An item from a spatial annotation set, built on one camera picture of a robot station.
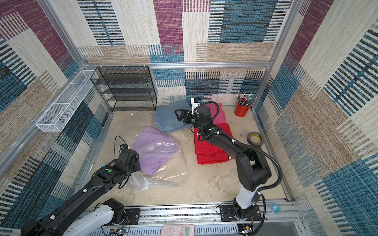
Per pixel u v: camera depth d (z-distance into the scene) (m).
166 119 1.07
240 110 1.14
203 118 0.66
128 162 0.63
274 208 0.76
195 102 0.76
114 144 0.77
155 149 0.91
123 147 0.72
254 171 0.47
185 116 0.75
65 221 0.42
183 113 0.74
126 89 1.09
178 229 0.69
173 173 0.88
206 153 0.92
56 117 0.71
